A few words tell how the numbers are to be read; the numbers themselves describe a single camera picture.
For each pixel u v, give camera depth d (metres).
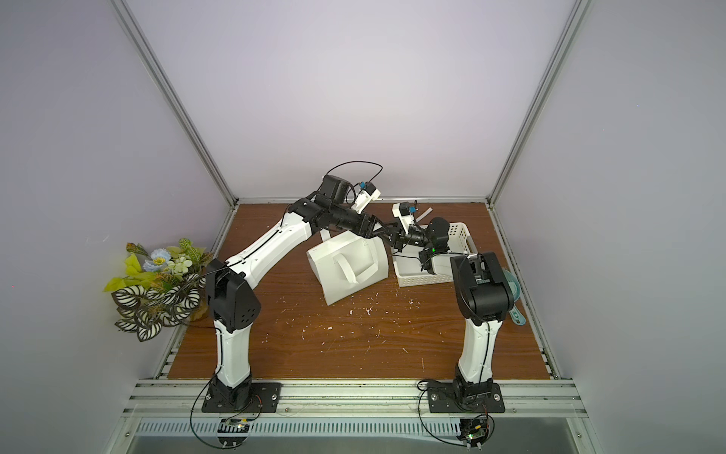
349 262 0.76
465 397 0.65
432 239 0.75
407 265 0.97
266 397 0.73
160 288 0.67
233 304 0.49
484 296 0.52
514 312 0.53
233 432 0.72
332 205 0.67
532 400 0.74
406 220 0.79
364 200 0.74
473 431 0.70
